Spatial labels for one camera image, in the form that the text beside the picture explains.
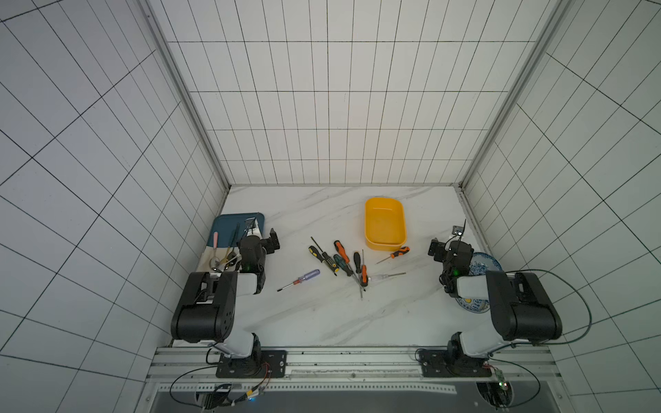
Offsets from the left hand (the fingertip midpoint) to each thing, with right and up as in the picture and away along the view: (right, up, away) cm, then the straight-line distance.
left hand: (260, 234), depth 95 cm
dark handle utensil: (-9, -8, -3) cm, 13 cm away
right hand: (+68, -1, -1) cm, 68 cm away
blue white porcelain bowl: (+83, -10, -3) cm, 83 cm away
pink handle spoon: (-17, -10, -1) cm, 20 cm away
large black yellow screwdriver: (+21, -7, 0) cm, 22 cm away
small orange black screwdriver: (+39, -15, -5) cm, 42 cm away
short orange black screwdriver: (+53, -7, 0) cm, 54 cm away
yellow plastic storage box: (+49, +3, +9) cm, 50 cm away
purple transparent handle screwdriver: (+16, -15, -5) cm, 23 cm away
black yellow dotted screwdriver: (+26, -9, -2) cm, 28 cm away
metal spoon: (-14, -10, -1) cm, 17 cm away
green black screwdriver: (+31, -11, -3) cm, 33 cm away
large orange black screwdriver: (+30, -6, +2) cm, 31 cm away
